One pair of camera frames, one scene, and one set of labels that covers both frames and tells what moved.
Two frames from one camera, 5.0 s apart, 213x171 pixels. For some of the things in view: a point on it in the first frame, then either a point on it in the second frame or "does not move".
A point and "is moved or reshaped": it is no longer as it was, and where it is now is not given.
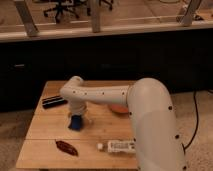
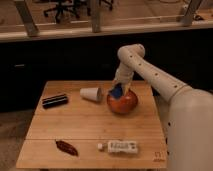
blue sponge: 75,124 is moved or reshaped
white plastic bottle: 119,146 does not move
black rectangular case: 51,102 does not move
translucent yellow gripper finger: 85,119 to 127,88
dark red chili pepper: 67,148 does not move
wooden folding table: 106,141 does not move
